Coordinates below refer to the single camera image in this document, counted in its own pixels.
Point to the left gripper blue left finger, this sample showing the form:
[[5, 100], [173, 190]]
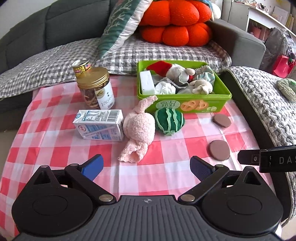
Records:
[[92, 167]]

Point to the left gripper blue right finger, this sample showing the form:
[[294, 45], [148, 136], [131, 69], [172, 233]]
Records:
[[200, 168]]

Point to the green watermelon plush ball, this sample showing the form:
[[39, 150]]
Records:
[[168, 121]]

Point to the pink plush bunny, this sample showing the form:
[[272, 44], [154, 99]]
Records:
[[139, 127]]

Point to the blue patterned sock doll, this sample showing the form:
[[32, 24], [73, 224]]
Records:
[[202, 83]]

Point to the red santa hat doll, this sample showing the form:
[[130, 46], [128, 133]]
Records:
[[174, 72]]

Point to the brown round coaster near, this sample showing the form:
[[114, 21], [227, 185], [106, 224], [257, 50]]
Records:
[[219, 150]]

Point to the brown round coaster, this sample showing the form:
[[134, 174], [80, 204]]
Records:
[[222, 120], [219, 150]]

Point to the small milk carton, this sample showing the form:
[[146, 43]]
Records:
[[103, 125]]

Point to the brown round coaster far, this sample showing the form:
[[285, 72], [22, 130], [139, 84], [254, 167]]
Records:
[[222, 120]]

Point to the red checked tablecloth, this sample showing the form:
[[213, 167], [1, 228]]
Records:
[[47, 136]]

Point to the green quilted pouch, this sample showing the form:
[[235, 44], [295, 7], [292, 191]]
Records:
[[287, 87]]

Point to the gold lid glass jar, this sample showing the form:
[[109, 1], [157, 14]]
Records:
[[95, 87]]

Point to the white cloth in bin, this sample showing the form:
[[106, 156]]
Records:
[[165, 87]]

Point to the white box inside bin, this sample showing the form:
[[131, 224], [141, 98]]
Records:
[[146, 83]]

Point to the yellow tin can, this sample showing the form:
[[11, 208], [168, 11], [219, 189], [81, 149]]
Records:
[[81, 65]]

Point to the grey checked sofa blanket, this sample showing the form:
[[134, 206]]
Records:
[[54, 66]]

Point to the grey backpack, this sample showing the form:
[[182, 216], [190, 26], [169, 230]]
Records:
[[279, 42]]

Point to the white bookshelf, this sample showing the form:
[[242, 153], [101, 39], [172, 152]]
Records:
[[239, 15]]

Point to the orange pumpkin cushion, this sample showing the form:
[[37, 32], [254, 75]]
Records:
[[177, 23]]

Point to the grey fabric sofa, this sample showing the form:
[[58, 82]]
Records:
[[67, 21]]

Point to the white plush toy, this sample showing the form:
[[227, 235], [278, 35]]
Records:
[[216, 12]]

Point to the green and white pillow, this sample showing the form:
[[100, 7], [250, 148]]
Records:
[[123, 21]]

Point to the strawberry keychain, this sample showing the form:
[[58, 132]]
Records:
[[291, 60]]

